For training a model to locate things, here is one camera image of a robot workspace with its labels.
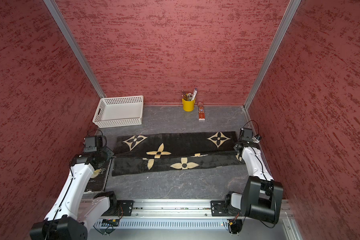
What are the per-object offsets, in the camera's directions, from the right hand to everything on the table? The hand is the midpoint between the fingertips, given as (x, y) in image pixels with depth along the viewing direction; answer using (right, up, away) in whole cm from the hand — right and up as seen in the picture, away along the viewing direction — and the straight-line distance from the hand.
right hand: (242, 151), depth 86 cm
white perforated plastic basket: (-86, +25, +28) cm, 94 cm away
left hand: (-76, -2, -6) cm, 77 cm away
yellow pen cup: (-32, +30, +30) cm, 53 cm away
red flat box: (-21, +24, +28) cm, 43 cm away
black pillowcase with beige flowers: (-63, -1, -1) cm, 63 cm away
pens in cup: (-31, +35, +18) cm, 50 cm away
